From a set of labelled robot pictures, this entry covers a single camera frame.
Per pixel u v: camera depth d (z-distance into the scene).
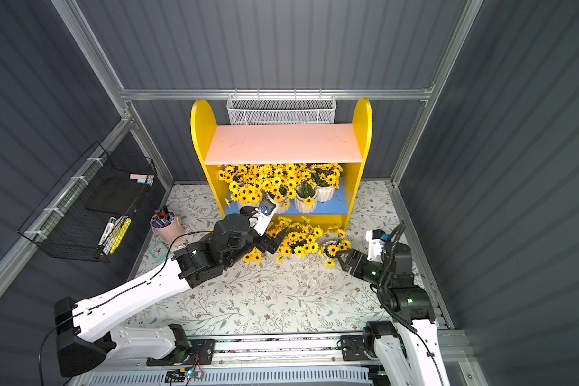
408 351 0.45
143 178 0.85
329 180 0.83
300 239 0.86
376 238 0.64
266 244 0.60
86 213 0.73
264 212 0.55
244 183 0.83
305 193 0.87
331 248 0.83
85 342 0.40
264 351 0.75
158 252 0.94
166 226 0.91
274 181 0.81
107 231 0.69
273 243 0.61
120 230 0.70
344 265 0.64
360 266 0.62
